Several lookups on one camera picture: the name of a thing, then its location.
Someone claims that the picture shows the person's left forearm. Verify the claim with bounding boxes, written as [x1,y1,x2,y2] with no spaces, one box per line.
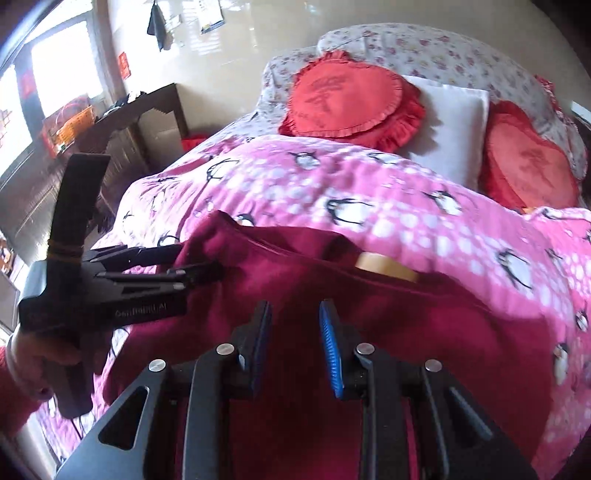
[0,346,43,437]

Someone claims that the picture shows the small red heart pillow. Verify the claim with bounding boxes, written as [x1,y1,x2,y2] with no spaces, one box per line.
[478,100,583,213]

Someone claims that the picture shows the person's left hand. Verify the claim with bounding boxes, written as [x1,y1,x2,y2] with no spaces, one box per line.
[7,330,83,403]

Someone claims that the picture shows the window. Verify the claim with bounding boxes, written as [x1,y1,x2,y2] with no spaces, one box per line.
[0,18,107,158]

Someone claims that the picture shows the dark red sweater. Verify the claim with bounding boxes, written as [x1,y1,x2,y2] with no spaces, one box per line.
[92,210,557,480]

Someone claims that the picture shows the pink penguin print blanket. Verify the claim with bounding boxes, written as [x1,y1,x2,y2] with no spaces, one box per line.
[39,136,591,480]

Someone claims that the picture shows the dark wooden desk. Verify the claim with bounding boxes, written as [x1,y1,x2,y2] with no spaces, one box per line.
[0,83,188,287]

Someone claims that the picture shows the large red heart pillow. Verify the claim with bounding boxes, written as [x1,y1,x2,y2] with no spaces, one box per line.
[278,51,426,153]

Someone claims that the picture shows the floral pillow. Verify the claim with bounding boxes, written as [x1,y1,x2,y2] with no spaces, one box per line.
[256,55,324,123]

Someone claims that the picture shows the dark hanging cloth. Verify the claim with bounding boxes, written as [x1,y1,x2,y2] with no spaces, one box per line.
[147,0,166,51]

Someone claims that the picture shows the papers on wall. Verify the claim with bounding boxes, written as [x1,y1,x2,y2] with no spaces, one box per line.
[166,0,227,35]

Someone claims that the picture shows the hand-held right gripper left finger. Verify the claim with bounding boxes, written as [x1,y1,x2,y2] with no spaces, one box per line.
[55,300,273,480]

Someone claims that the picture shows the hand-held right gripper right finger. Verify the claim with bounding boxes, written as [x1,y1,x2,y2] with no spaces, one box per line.
[318,299,539,480]

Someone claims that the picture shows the orange plastic basket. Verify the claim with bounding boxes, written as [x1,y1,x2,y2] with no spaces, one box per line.
[44,104,95,148]

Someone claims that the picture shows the white pillow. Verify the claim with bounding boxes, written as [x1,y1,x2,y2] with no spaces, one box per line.
[399,75,490,190]

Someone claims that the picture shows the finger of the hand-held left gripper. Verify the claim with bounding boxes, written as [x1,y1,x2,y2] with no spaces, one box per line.
[95,261,225,296]
[90,243,185,274]

